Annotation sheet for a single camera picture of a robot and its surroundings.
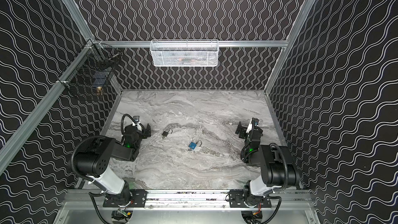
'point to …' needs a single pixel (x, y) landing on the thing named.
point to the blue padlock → (193, 145)
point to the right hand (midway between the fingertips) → (250, 124)
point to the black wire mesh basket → (97, 68)
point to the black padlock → (165, 133)
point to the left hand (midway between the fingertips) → (144, 125)
